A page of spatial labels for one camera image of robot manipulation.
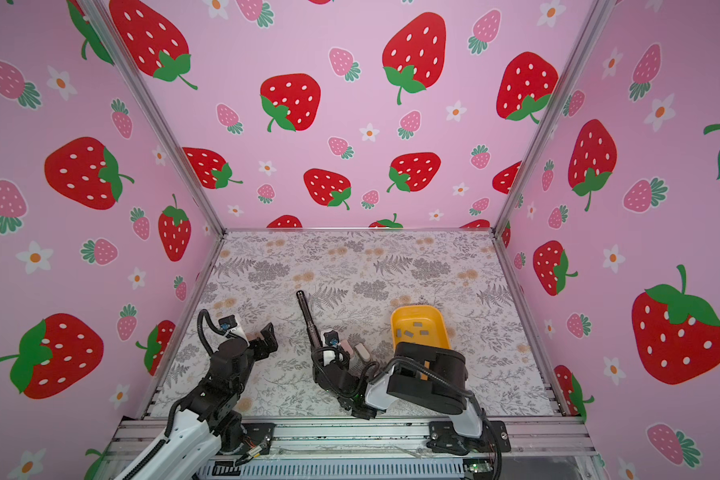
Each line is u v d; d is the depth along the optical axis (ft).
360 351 2.83
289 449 2.41
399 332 3.04
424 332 3.05
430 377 1.37
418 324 3.13
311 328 3.04
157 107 2.79
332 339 2.40
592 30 2.31
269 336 2.51
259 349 2.45
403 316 3.13
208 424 1.87
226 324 2.31
